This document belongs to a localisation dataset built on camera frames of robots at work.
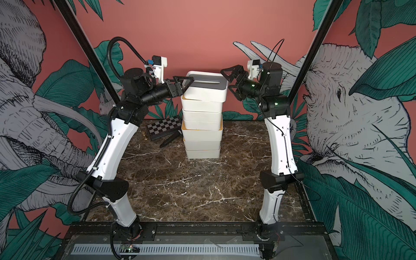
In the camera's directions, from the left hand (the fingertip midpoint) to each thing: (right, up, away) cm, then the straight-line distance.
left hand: (189, 78), depth 59 cm
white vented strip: (-10, -72, +11) cm, 74 cm away
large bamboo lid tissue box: (+3, -21, +23) cm, 31 cm away
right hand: (+12, +1, +1) cm, 12 cm away
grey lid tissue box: (+2, -16, +17) cm, 23 cm away
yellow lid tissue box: (+3, -27, +29) cm, 40 cm away
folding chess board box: (-26, -15, +53) cm, 61 cm away
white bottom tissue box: (+3, -33, +39) cm, 51 cm away
